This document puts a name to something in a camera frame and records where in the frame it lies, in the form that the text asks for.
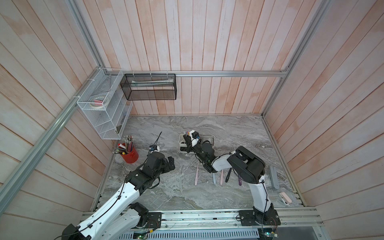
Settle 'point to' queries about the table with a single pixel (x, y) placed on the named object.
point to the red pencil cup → (131, 157)
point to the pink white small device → (286, 199)
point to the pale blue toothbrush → (214, 178)
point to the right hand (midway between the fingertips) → (184, 135)
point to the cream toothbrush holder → (182, 144)
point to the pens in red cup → (127, 147)
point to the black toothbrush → (227, 177)
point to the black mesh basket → (149, 86)
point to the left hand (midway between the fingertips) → (166, 163)
